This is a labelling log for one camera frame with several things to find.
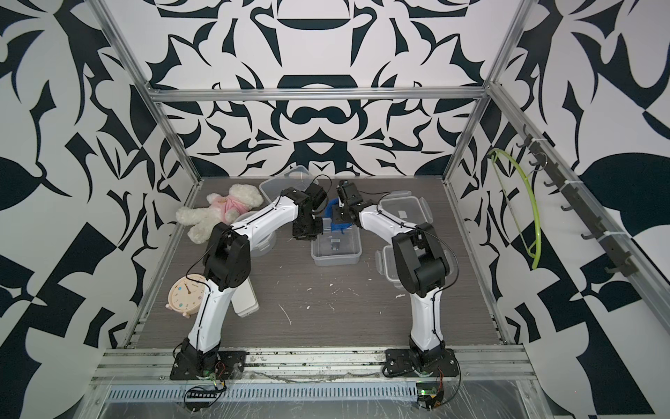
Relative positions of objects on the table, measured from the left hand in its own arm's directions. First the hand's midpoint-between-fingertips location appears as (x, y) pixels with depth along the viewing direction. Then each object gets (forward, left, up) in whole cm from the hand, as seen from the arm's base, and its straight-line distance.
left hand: (316, 233), depth 95 cm
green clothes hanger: (+15, -60, +23) cm, 66 cm away
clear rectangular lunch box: (-3, -8, -6) cm, 10 cm away
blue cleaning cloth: (+1, -5, +9) cm, 11 cm away
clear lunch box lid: (-10, -24, -5) cm, 26 cm away
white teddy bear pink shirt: (+10, +36, +3) cm, 38 cm away
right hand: (+9, -9, +3) cm, 13 cm away
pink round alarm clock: (-19, +42, -4) cm, 46 cm away
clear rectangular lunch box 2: (+32, +8, -3) cm, 33 cm away
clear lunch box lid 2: (+16, -36, -4) cm, 39 cm away
